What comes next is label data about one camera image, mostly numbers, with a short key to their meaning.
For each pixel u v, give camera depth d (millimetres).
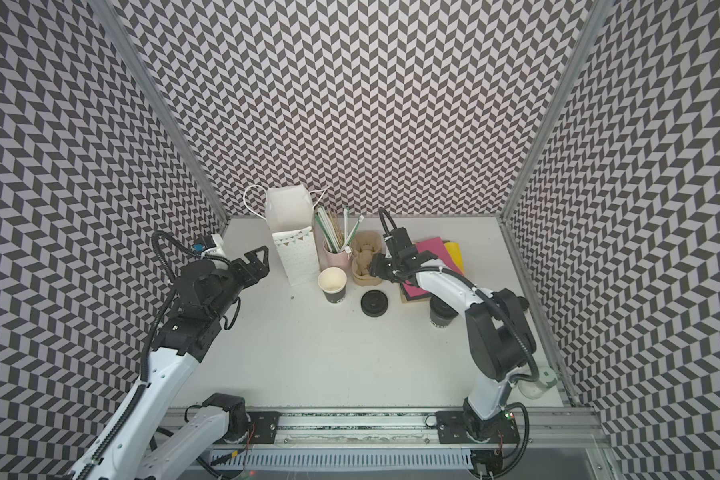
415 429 744
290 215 995
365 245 1050
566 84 788
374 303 938
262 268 656
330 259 994
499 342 466
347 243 971
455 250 1031
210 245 615
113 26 724
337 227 989
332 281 951
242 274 631
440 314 825
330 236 985
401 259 692
